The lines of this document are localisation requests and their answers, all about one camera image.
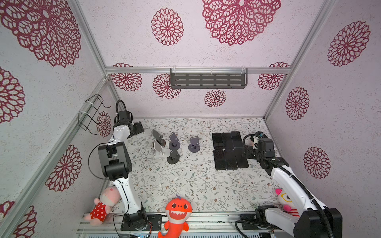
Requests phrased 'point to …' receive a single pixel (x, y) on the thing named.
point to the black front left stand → (174, 157)
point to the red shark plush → (178, 211)
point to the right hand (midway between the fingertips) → (251, 146)
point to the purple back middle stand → (194, 146)
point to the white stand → (158, 148)
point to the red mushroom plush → (109, 196)
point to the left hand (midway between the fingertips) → (137, 132)
